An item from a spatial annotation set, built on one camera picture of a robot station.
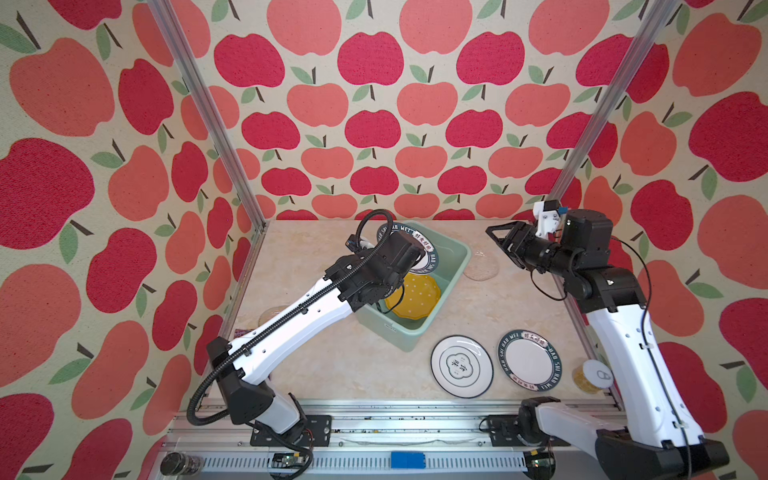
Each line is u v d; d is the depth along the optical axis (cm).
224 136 94
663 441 36
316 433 75
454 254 94
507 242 58
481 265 108
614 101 84
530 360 84
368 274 48
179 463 62
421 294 99
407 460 68
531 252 57
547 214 60
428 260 77
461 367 84
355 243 60
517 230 57
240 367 40
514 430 73
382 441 73
